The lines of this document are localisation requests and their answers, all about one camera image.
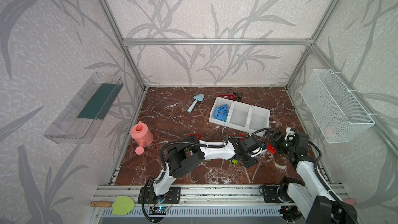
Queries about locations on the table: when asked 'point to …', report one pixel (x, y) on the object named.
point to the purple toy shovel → (349, 201)
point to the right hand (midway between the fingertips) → (268, 131)
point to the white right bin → (258, 118)
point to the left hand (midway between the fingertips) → (254, 155)
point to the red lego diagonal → (240, 135)
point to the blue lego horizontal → (223, 107)
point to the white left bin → (218, 102)
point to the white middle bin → (239, 116)
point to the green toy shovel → (123, 205)
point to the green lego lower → (235, 161)
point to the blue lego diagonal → (216, 113)
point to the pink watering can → (142, 135)
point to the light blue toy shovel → (199, 97)
